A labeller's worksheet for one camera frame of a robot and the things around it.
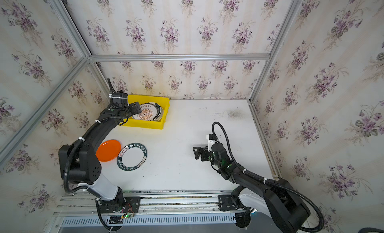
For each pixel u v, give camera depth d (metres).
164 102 1.21
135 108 0.82
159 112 1.06
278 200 0.41
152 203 0.75
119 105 0.67
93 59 0.94
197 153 0.76
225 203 0.73
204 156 0.75
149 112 1.05
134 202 0.73
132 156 0.89
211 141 0.76
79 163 0.44
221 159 0.64
